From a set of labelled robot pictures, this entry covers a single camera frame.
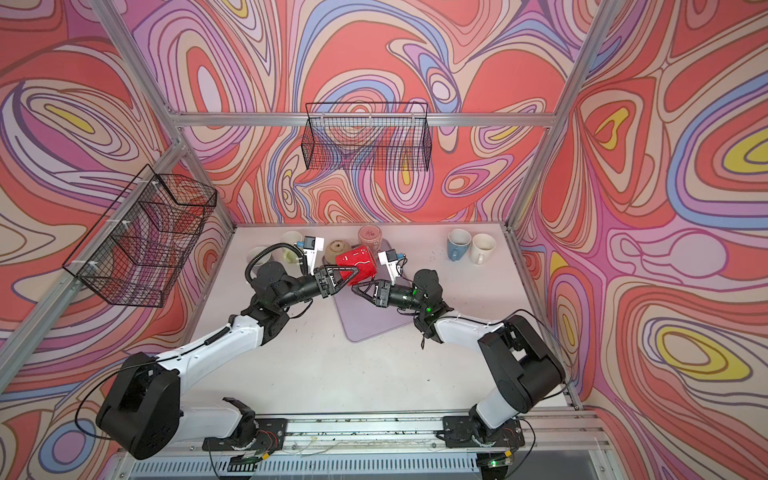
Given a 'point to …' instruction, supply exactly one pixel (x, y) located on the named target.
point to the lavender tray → (363, 318)
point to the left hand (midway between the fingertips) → (358, 273)
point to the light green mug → (290, 255)
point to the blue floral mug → (458, 241)
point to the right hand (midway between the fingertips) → (355, 295)
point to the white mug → (482, 247)
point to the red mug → (360, 258)
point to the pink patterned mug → (370, 235)
